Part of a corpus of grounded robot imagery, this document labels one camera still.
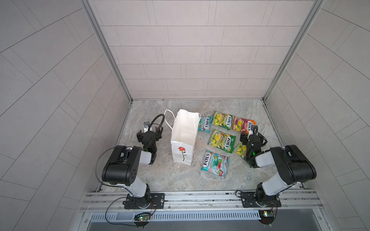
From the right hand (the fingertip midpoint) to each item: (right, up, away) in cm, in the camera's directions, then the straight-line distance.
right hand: (249, 131), depth 93 cm
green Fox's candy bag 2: (-19, -6, -3) cm, 20 cm away
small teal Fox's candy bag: (-29, +4, +5) cm, 30 cm away
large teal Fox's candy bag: (-25, -17, -13) cm, 33 cm away
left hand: (-64, +4, -1) cm, 64 cm away
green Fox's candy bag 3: (-8, -10, -7) cm, 15 cm away
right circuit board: (-2, -37, -25) cm, 45 cm away
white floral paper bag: (-43, +5, -8) cm, 43 cm away
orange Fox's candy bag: (-3, +3, +4) cm, 6 cm away
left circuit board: (-61, -35, -29) cm, 76 cm away
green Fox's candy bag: (-16, +6, +8) cm, 19 cm away
